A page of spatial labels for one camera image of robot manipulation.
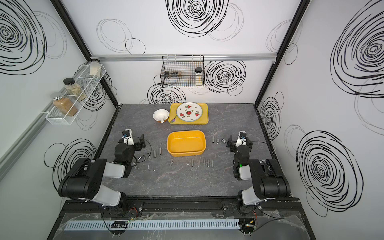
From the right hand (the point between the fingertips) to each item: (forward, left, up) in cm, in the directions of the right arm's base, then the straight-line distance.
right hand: (241, 137), depth 89 cm
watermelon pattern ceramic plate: (+29, +33, -9) cm, 45 cm away
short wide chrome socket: (+4, +12, -10) cm, 16 cm away
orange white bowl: (+23, +54, -8) cm, 60 cm away
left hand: (0, +65, +1) cm, 65 cm away
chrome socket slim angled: (-13, +25, -10) cm, 30 cm away
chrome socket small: (-9, +57, -8) cm, 58 cm away
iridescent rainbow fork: (+20, +45, -11) cm, 51 cm away
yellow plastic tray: (+20, +22, -9) cm, 31 cm away
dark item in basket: (+32, +44, +22) cm, 58 cm away
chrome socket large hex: (+2, +9, -8) cm, 13 cm away
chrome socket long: (-13, +20, -10) cm, 25 cm away
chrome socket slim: (-13, +22, -10) cm, 27 cm away
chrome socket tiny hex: (-11, +61, -8) cm, 63 cm away
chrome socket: (-13, +17, -10) cm, 24 cm away
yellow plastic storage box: (+2, +33, -11) cm, 34 cm away
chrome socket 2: (-8, +53, -9) cm, 54 cm away
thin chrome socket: (-13, +42, -9) cm, 45 cm away
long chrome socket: (+4, +16, -9) cm, 19 cm away
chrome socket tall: (-6, +50, -9) cm, 51 cm away
